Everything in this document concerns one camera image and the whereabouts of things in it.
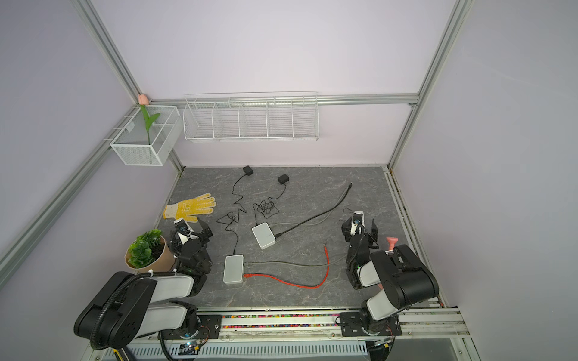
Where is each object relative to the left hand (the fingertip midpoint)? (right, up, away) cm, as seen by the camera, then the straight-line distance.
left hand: (188, 226), depth 84 cm
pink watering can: (+75, -5, -3) cm, 76 cm away
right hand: (+68, +1, +4) cm, 68 cm away
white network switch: (+17, -17, +1) cm, 24 cm away
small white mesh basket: (-18, +35, +5) cm, 40 cm away
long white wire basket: (+21, +46, +16) cm, 53 cm away
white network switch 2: (+27, -6, +10) cm, 29 cm away
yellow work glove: (-10, +4, +19) cm, 22 cm away
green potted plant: (-9, -8, -8) cm, 14 cm away
